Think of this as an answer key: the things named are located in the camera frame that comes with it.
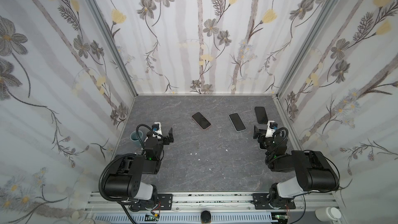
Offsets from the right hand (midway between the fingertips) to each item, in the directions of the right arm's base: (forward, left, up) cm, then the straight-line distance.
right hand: (261, 123), depth 89 cm
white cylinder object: (-43, -20, -2) cm, 47 cm away
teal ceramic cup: (-9, +74, -7) cm, 75 cm away
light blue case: (+9, +10, -14) cm, 19 cm away
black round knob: (-46, +32, -2) cm, 56 cm away
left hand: (-2, +59, -3) cm, 59 cm away
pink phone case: (+6, +33, -12) cm, 36 cm away
